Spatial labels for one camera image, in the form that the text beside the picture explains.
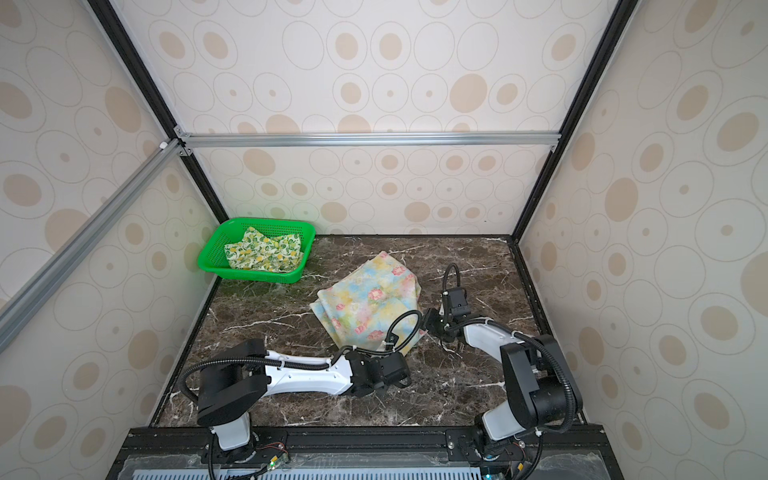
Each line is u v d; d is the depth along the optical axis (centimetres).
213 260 106
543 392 44
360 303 98
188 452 73
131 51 73
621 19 69
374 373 64
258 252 111
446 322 69
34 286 54
